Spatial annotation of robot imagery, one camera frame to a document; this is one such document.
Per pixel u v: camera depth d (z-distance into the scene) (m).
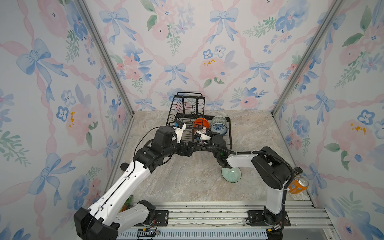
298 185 0.75
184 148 0.63
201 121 1.07
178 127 0.62
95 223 0.37
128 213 0.55
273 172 0.50
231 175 0.85
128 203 0.78
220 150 0.70
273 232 0.72
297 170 0.80
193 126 0.81
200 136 0.80
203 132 0.88
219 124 1.03
